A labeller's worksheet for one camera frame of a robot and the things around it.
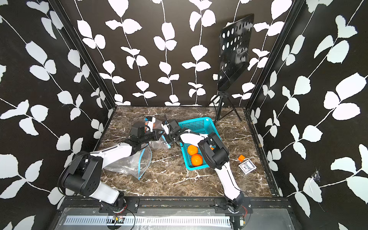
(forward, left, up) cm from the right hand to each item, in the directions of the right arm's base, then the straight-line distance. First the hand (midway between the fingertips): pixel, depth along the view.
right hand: (163, 136), depth 98 cm
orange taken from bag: (-18, -23, +2) cm, 29 cm away
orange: (-10, -20, 0) cm, 23 cm away
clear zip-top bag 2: (-3, +3, +17) cm, 17 cm away
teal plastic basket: (+10, -29, -1) cm, 31 cm away
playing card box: (-20, -54, -3) cm, 58 cm away
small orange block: (-14, -52, -3) cm, 54 cm away
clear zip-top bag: (-22, +13, +3) cm, 26 cm away
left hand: (-2, -3, +11) cm, 11 cm away
